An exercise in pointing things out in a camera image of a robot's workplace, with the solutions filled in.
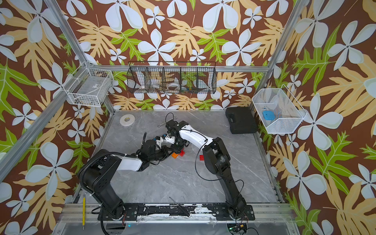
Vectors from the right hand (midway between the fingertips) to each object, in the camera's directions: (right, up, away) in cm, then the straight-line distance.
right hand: (177, 147), depth 94 cm
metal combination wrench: (-16, +15, +17) cm, 27 cm away
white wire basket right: (+61, +23, -10) cm, 65 cm away
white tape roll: (-40, +16, +17) cm, 47 cm away
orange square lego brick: (-2, -5, -1) cm, 5 cm away
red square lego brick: (+3, -3, -1) cm, 5 cm away
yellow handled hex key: (-47, -30, -20) cm, 59 cm away
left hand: (-1, 0, -4) cm, 4 cm away
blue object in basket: (+53, +21, -12) cm, 58 cm away
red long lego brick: (+16, -7, +1) cm, 17 cm away
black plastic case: (+47, +19, +13) cm, 53 cm away
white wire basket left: (-51, +37, -10) cm, 64 cm away
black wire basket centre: (-4, +47, +2) cm, 47 cm away
